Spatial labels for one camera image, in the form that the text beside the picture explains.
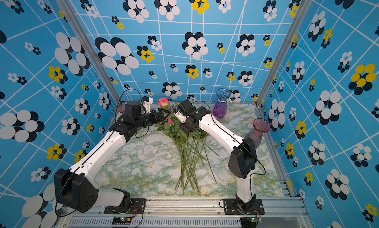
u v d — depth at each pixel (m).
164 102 0.86
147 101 0.71
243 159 0.47
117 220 0.72
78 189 0.39
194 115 0.59
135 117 0.61
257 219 0.67
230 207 0.73
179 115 0.76
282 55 0.89
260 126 0.85
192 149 0.94
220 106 1.00
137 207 0.73
